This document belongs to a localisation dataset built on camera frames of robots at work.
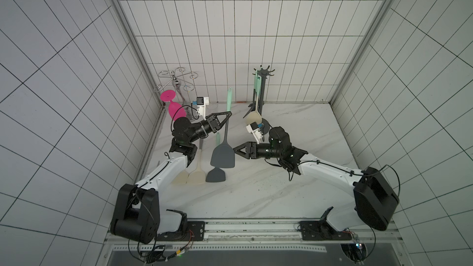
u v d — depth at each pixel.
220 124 0.69
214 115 0.69
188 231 0.72
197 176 0.87
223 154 0.70
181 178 0.85
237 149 0.71
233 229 0.75
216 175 0.88
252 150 0.66
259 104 0.92
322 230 0.66
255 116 0.93
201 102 0.66
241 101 1.22
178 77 0.93
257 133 0.71
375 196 0.43
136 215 0.41
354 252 0.69
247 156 0.67
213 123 0.64
